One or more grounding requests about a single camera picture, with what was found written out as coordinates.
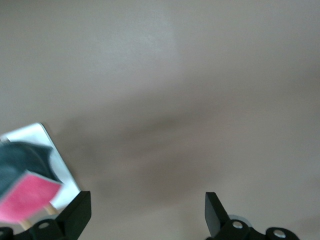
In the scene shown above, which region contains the white base wooden rod rack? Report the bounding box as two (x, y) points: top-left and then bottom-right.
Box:
(0, 122), (82, 231)

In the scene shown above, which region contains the pink and grey towel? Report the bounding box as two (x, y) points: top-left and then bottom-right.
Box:
(0, 141), (63, 223)

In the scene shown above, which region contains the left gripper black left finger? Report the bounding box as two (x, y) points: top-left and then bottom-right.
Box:
(0, 191), (91, 240)

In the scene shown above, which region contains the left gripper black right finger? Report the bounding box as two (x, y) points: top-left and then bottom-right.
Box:
(205, 191), (300, 240)

